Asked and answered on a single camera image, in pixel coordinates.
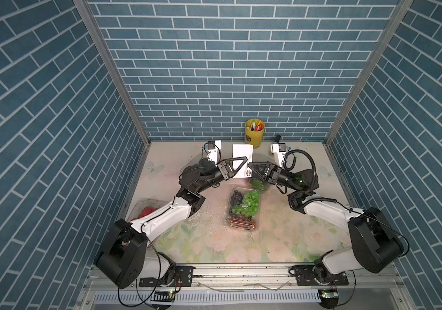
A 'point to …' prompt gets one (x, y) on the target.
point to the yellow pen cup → (254, 132)
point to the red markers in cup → (254, 125)
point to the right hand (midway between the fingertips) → (253, 171)
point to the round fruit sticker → (245, 206)
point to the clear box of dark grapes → (259, 184)
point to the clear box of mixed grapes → (240, 218)
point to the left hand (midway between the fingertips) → (252, 165)
